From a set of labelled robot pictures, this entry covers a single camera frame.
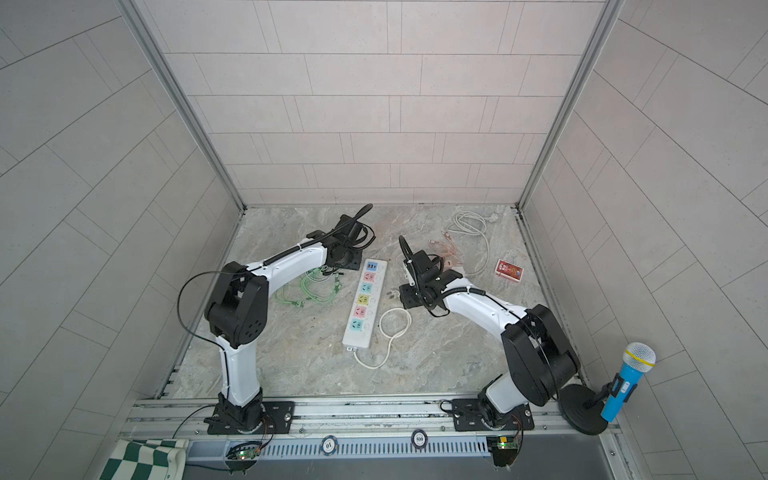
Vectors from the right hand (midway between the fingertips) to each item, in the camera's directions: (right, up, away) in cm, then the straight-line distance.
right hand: (406, 297), depth 87 cm
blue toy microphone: (+43, -5, -31) cm, 54 cm away
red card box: (+34, +6, +9) cm, 36 cm away
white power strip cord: (-14, -13, -7) cm, 20 cm away
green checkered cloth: (-54, -30, -23) cm, 66 cm away
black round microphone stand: (+42, -23, -17) cm, 50 cm away
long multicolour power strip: (-13, -5, -1) cm, 14 cm away
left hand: (-15, +12, +8) cm, 21 cm away
